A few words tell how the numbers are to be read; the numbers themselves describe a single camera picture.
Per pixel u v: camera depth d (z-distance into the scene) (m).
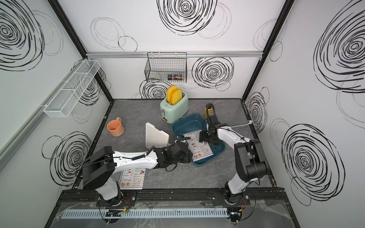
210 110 1.06
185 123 1.03
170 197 0.75
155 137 0.79
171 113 0.97
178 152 0.62
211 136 0.71
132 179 0.81
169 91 0.94
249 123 1.05
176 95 0.94
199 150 0.91
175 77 0.88
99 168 0.44
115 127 1.00
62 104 0.72
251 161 0.46
